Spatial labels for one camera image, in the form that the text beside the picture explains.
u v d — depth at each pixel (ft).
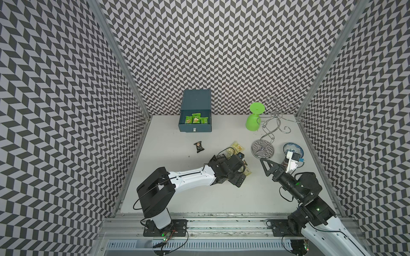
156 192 1.42
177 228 2.37
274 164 2.37
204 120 3.14
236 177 2.40
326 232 1.67
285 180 2.01
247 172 2.92
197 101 3.51
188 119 3.10
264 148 3.58
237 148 3.27
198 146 3.27
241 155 2.43
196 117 3.16
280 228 2.43
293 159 2.07
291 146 3.16
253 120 2.77
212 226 2.43
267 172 2.06
